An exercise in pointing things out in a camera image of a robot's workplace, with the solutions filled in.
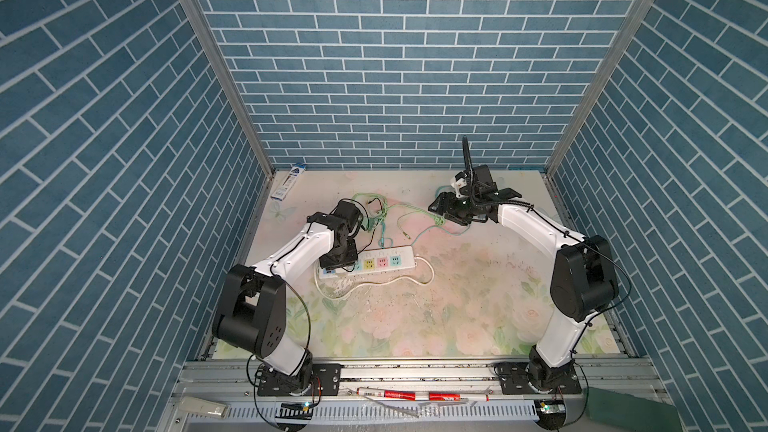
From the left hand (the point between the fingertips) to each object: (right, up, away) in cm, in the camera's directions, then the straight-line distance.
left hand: (347, 262), depth 88 cm
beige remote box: (-29, -28, -21) cm, 46 cm away
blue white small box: (-26, +30, +32) cm, 51 cm away
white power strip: (+7, -1, +4) cm, 8 cm away
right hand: (+26, +16, +2) cm, 31 cm away
